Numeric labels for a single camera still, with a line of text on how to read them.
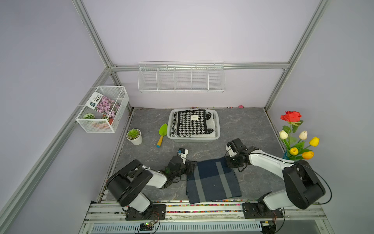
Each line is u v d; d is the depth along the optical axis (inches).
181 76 39.5
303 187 17.1
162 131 41.6
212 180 32.5
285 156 28.9
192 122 37.8
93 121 28.4
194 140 36.9
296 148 24.8
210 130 36.8
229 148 30.9
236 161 29.4
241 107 48.8
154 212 28.9
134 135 36.9
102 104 29.2
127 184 17.4
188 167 31.0
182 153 31.9
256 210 29.0
